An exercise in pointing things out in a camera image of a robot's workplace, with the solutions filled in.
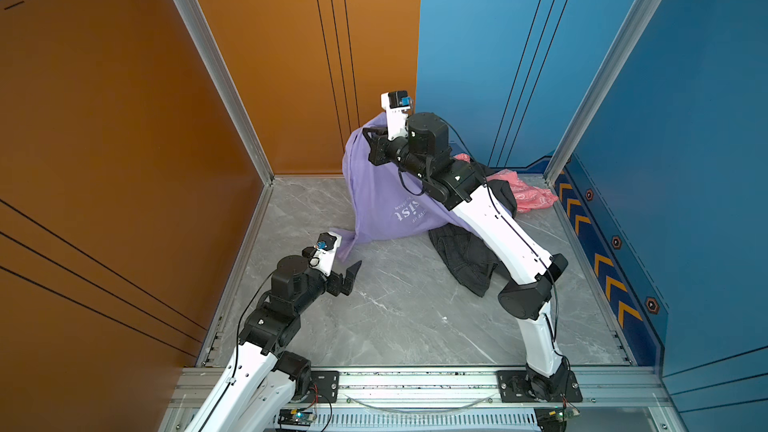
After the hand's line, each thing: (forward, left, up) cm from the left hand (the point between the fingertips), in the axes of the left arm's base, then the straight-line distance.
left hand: (343, 252), depth 74 cm
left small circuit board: (-32, +10, -22) cm, 40 cm away
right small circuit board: (-32, -51, -22) cm, 64 cm away
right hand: (+16, -5, +25) cm, 30 cm away
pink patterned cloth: (+28, -57, -10) cm, 65 cm away
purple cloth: (+15, -9, +1) cm, 18 cm away
